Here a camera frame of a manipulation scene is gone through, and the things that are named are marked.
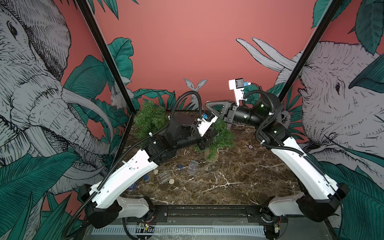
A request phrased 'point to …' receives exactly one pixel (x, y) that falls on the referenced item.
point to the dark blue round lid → (132, 187)
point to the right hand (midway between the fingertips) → (206, 106)
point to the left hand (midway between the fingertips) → (214, 128)
